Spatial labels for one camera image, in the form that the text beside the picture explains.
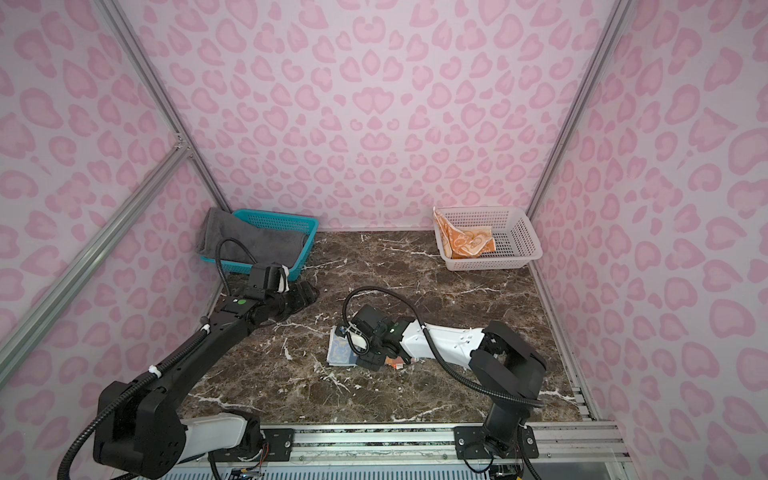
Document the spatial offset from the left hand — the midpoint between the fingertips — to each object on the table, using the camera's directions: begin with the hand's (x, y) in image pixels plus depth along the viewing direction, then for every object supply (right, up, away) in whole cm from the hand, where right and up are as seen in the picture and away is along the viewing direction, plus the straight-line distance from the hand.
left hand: (312, 292), depth 84 cm
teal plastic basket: (-20, +23, +29) cm, 43 cm away
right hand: (+16, -14, +1) cm, 21 cm away
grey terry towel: (-24, +13, +26) cm, 38 cm away
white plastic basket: (+69, +16, +29) cm, 77 cm away
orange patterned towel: (+49, +15, +24) cm, 57 cm away
